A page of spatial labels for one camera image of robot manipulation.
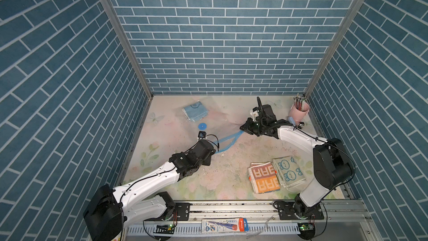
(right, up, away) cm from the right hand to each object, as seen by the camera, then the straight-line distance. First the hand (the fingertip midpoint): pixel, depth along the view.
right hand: (241, 127), depth 89 cm
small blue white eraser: (+33, +3, +16) cm, 37 cm away
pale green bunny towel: (+24, -23, -5) cm, 33 cm away
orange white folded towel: (+10, -24, -7) cm, 27 cm away
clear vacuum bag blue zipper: (-11, -1, +13) cm, 17 cm away
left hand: (-16, -12, -8) cm, 22 cm away
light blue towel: (-28, +8, +20) cm, 36 cm away
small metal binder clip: (+40, 0, +16) cm, 43 cm away
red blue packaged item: (-7, -39, -20) cm, 44 cm away
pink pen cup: (+36, +8, +10) cm, 38 cm away
